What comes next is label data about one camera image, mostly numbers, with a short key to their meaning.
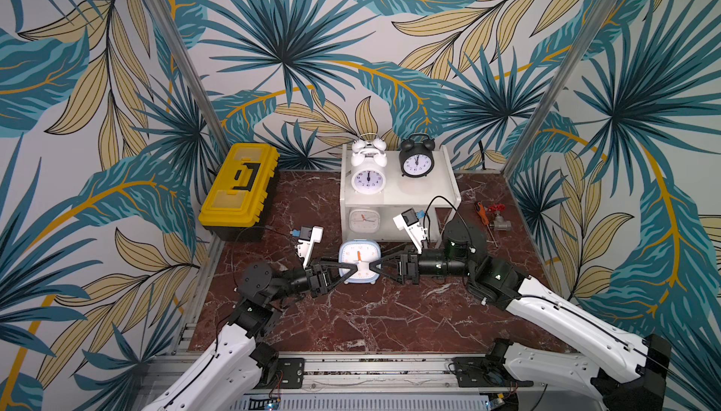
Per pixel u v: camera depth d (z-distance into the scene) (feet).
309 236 1.92
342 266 1.92
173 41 2.62
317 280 1.83
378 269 1.89
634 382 1.30
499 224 3.31
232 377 1.87
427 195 2.31
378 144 2.22
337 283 1.87
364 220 2.62
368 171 2.14
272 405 2.34
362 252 1.96
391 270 1.82
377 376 2.42
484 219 3.40
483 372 2.17
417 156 2.26
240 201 2.89
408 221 1.86
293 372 2.40
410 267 1.75
